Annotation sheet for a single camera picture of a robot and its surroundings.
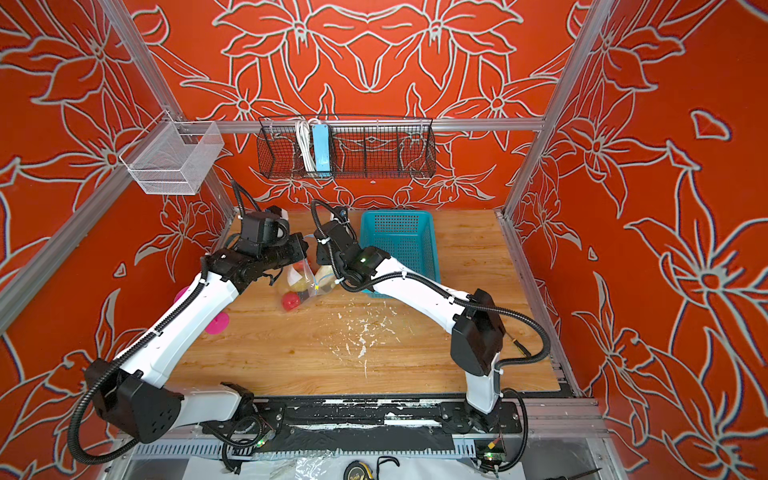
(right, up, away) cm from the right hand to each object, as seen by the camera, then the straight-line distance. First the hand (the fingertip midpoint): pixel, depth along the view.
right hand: (318, 242), depth 78 cm
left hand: (-3, 0, -1) cm, 3 cm away
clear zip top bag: (-7, -13, +11) cm, 19 cm away
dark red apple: (-11, -18, +11) cm, 24 cm away
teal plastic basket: (+26, +2, +32) cm, 41 cm away
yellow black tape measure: (+12, -50, -14) cm, 54 cm away
